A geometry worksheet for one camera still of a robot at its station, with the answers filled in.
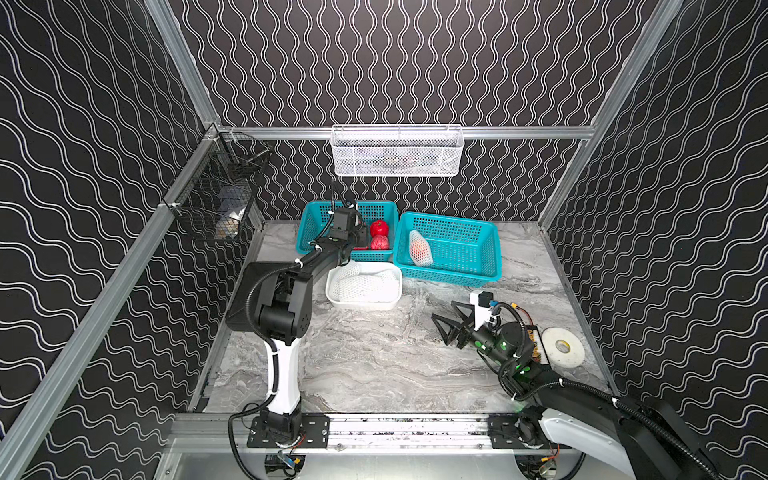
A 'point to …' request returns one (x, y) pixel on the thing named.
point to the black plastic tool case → (275, 300)
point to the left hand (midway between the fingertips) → (358, 224)
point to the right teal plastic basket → (465, 252)
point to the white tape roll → (563, 348)
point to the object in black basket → (228, 225)
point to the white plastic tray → (367, 267)
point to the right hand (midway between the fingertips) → (444, 308)
